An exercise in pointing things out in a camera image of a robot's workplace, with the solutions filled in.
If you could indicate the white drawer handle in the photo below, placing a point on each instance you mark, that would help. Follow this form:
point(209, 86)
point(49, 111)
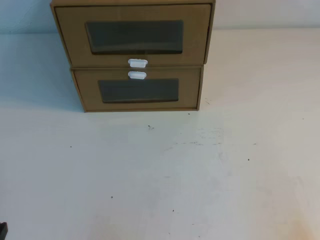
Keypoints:
point(137, 75)
point(137, 63)

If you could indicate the cardboard shoebox drawer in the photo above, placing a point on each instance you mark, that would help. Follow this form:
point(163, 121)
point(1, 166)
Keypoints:
point(109, 89)
point(110, 33)

